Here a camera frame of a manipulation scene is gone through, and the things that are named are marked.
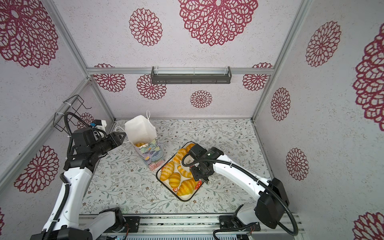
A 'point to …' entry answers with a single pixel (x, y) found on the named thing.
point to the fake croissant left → (167, 171)
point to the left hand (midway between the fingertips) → (123, 137)
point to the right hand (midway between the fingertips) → (197, 173)
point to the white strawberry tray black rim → (166, 183)
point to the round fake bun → (139, 144)
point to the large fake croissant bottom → (187, 187)
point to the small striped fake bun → (174, 180)
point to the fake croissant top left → (178, 157)
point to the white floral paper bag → (143, 134)
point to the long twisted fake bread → (189, 147)
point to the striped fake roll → (184, 173)
